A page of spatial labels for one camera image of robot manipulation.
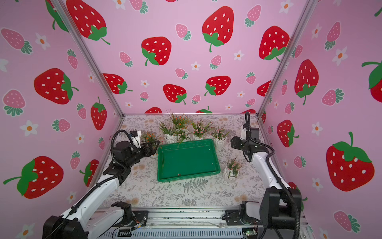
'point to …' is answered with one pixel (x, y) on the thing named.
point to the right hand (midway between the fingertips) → (233, 140)
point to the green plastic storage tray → (183, 160)
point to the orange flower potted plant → (149, 137)
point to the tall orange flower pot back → (181, 124)
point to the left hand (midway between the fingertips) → (156, 142)
